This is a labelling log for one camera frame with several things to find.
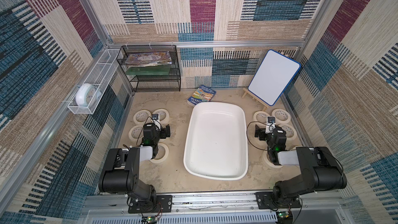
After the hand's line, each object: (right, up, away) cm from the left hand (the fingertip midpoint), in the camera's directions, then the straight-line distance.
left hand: (160, 124), depth 95 cm
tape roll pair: (+3, -16, -7) cm, 17 cm away
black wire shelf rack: (-11, +28, +25) cm, 39 cm away
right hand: (+63, +1, -2) cm, 63 cm away
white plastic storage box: (+34, -11, -3) cm, 36 cm away
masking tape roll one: (0, +5, +10) cm, 11 cm away
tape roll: (+79, -5, 0) cm, 79 cm away
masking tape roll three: (-16, +4, +10) cm, 19 cm away
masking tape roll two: (+78, +4, +10) cm, 79 cm away
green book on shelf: (+2, +34, +5) cm, 34 cm away
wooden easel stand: (+62, +16, +10) cm, 65 cm away
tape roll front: (+59, -17, -15) cm, 63 cm away
